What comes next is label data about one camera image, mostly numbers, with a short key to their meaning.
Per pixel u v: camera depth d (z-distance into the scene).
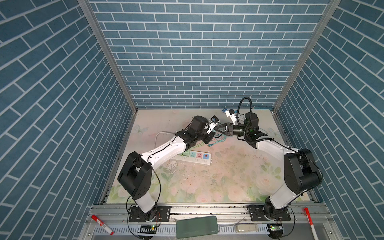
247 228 0.68
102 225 0.69
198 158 0.91
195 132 0.64
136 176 0.44
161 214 0.73
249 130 0.71
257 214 0.73
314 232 0.69
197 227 0.70
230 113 0.79
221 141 1.02
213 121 0.72
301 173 0.46
